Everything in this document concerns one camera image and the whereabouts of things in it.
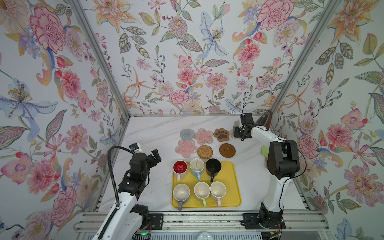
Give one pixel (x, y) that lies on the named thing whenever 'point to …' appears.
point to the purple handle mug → (181, 193)
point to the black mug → (213, 166)
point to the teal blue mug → (236, 129)
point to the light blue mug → (197, 166)
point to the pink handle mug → (218, 190)
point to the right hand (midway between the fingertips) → (238, 132)
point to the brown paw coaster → (221, 134)
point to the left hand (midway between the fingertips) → (153, 152)
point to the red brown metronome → (265, 119)
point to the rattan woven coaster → (204, 152)
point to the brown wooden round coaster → (227, 150)
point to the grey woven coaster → (187, 134)
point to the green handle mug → (202, 190)
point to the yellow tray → (228, 175)
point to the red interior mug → (180, 169)
